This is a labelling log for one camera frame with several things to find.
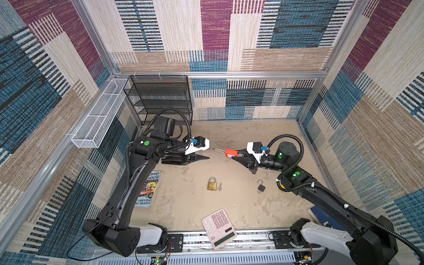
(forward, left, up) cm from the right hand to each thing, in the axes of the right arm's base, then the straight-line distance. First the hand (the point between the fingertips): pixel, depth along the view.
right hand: (233, 155), depth 67 cm
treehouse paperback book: (-6, +43, -28) cm, 51 cm away
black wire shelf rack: (+53, +46, -8) cm, 71 cm away
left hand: (+2, +10, +3) cm, 11 cm away
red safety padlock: (0, +2, +2) cm, 3 cm away
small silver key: (-1, +5, -31) cm, 31 cm away
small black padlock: (-1, -17, -30) cm, 35 cm away
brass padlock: (0, +9, -29) cm, 31 cm away
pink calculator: (-20, +7, -29) cm, 36 cm away
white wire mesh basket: (+11, +59, +4) cm, 60 cm away
